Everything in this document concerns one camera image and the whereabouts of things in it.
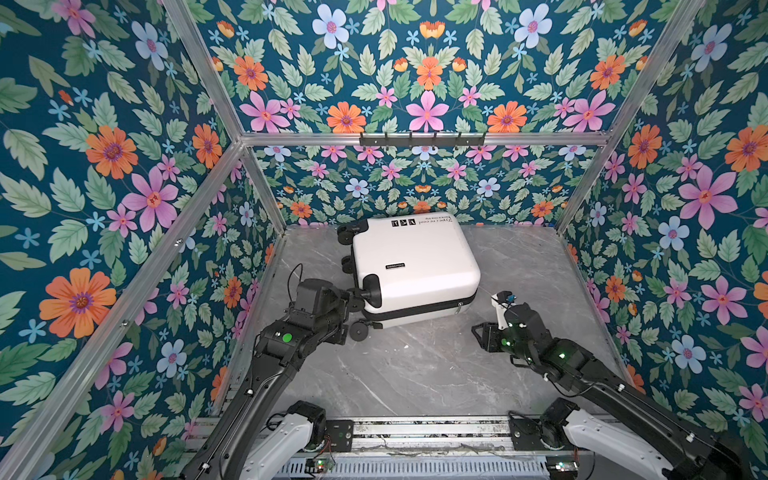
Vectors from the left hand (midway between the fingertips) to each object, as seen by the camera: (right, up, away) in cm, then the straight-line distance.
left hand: (361, 297), depth 72 cm
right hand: (+30, -9, +6) cm, 32 cm away
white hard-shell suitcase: (+11, +6, +9) cm, 16 cm away
